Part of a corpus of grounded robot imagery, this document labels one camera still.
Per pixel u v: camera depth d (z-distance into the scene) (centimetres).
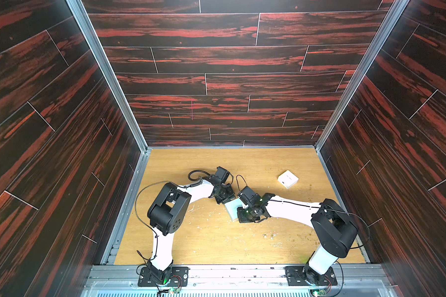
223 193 82
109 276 75
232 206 90
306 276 65
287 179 102
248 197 70
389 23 69
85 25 69
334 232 46
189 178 86
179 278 72
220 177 78
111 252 82
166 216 51
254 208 65
